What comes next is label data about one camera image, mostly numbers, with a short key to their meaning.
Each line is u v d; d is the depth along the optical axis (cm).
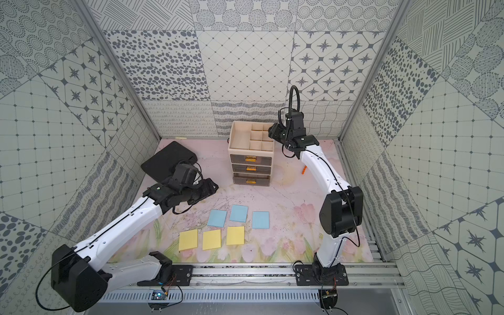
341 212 47
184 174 59
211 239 82
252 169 90
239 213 91
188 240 82
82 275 37
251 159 84
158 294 71
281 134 76
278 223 88
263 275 76
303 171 106
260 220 89
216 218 89
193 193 66
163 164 106
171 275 72
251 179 95
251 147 85
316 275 66
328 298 73
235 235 84
